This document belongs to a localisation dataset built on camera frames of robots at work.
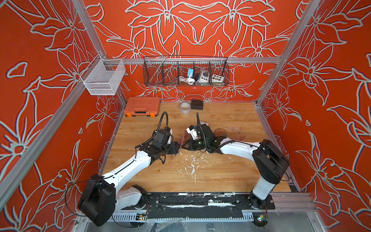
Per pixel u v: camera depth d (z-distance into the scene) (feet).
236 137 3.26
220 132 3.30
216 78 3.10
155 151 1.99
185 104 3.80
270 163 1.52
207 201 2.43
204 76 2.97
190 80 2.79
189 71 2.74
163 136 2.08
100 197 1.31
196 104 3.76
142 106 3.75
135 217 2.29
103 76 3.05
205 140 2.23
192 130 2.62
